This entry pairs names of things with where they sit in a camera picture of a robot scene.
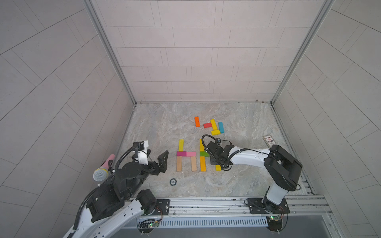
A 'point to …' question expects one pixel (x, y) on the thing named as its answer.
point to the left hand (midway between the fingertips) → (163, 151)
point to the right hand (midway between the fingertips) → (213, 160)
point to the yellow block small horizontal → (215, 132)
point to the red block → (207, 125)
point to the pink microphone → (100, 174)
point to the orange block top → (197, 121)
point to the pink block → (189, 154)
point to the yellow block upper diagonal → (214, 125)
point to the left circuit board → (147, 227)
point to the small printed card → (269, 141)
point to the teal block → (221, 127)
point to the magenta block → (182, 153)
